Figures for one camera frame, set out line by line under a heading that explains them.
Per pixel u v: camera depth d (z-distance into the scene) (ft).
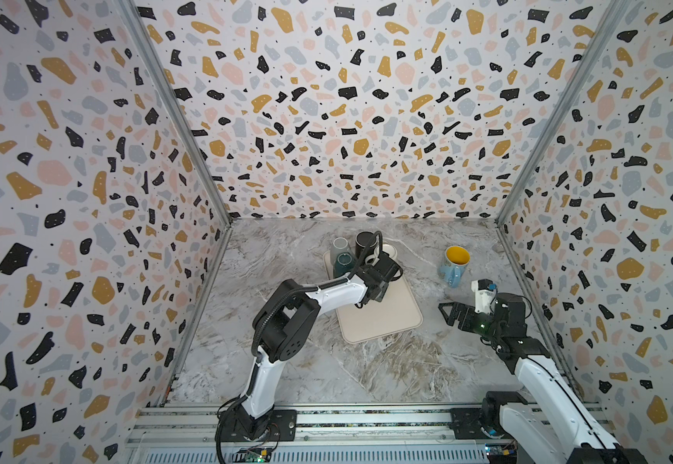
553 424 1.46
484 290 2.45
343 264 3.11
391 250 3.42
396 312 3.10
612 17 2.36
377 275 2.45
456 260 3.25
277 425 2.40
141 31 2.36
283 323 1.71
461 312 2.45
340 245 3.29
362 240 3.38
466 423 2.41
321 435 2.40
